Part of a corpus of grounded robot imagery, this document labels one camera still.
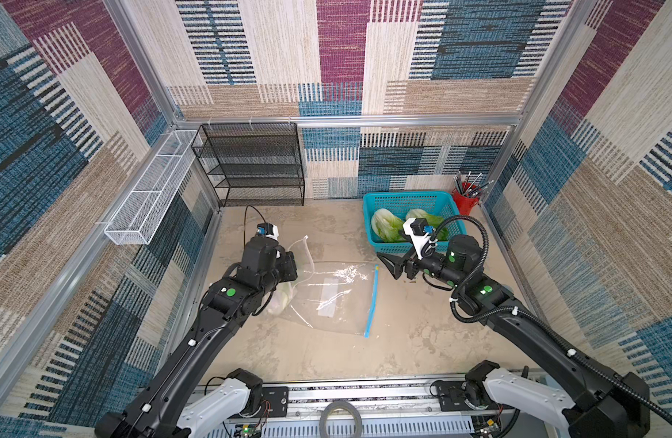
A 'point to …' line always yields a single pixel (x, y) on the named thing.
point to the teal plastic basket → (444, 203)
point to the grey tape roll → (337, 404)
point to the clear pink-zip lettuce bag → (282, 295)
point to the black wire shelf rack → (255, 164)
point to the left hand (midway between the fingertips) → (293, 256)
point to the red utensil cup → (467, 200)
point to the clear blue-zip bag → (337, 297)
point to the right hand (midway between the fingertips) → (393, 245)
